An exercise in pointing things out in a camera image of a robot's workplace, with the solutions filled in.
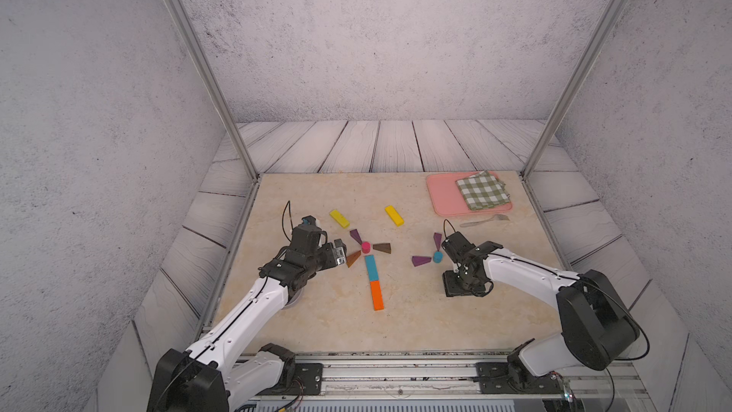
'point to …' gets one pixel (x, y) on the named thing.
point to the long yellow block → (341, 219)
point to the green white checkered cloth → (483, 190)
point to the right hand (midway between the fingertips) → (457, 290)
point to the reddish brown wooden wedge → (351, 258)
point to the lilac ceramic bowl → (293, 298)
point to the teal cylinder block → (437, 257)
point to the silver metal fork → (495, 217)
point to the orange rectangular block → (376, 296)
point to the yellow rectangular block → (395, 216)
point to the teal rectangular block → (372, 268)
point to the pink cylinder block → (366, 247)
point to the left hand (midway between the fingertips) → (338, 250)
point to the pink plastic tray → (448, 199)
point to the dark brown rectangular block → (383, 247)
